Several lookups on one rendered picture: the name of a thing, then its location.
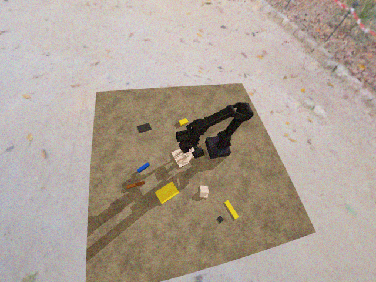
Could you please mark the blue rectangular bar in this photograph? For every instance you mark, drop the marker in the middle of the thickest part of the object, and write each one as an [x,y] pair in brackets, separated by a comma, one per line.
[143,168]

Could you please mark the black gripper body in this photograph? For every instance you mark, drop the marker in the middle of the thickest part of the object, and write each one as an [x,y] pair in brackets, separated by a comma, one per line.
[198,151]

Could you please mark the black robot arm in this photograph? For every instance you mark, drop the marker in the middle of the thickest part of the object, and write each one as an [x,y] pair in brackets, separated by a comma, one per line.
[200,126]

